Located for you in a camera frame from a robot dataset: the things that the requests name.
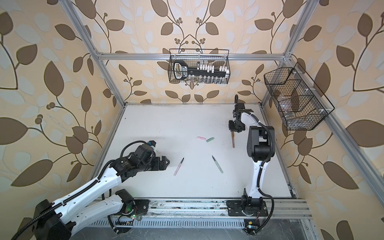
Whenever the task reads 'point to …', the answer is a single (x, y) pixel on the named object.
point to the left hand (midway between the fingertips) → (164, 161)
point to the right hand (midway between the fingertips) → (234, 130)
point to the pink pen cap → (201, 138)
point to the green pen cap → (209, 139)
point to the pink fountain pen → (178, 167)
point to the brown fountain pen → (233, 137)
